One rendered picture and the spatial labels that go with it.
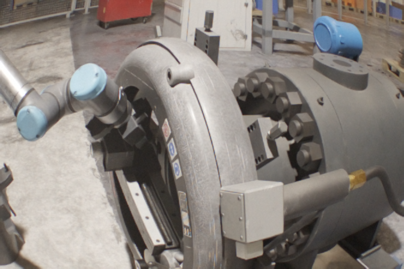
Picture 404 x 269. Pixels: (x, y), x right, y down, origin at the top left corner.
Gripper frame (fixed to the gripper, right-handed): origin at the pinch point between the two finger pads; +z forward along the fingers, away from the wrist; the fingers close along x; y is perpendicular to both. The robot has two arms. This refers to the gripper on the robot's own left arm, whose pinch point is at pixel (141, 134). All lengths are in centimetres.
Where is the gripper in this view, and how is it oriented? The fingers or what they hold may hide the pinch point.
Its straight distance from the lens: 141.3
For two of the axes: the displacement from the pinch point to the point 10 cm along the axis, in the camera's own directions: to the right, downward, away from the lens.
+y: 7.9, -6.2, -0.4
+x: -5.2, -6.9, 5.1
